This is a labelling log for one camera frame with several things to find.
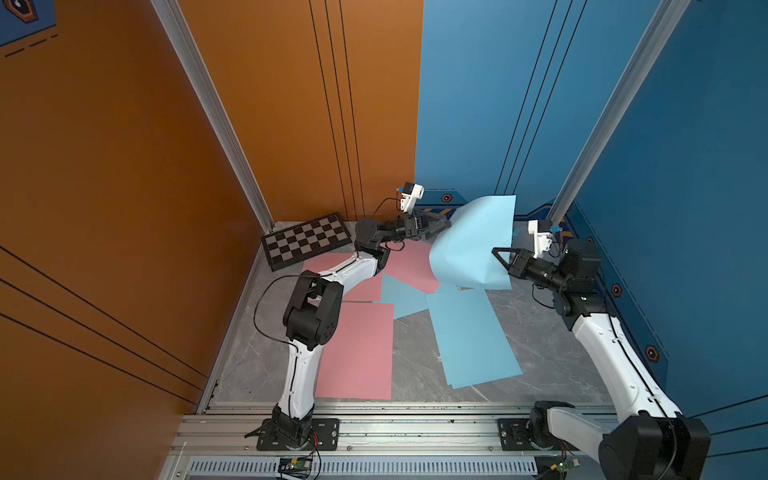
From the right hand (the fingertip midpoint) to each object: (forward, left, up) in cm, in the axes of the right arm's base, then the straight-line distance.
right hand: (494, 252), depth 74 cm
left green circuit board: (-41, +48, -31) cm, 70 cm away
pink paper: (-17, +36, -29) cm, 49 cm away
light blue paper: (0, +8, 0) cm, 8 cm away
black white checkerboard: (+25, +62, -23) cm, 71 cm away
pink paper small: (0, +20, -6) cm, 21 cm away
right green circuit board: (-41, -15, -29) cm, 52 cm away
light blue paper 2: (+4, +22, -29) cm, 37 cm away
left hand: (+3, +13, +7) cm, 15 cm away
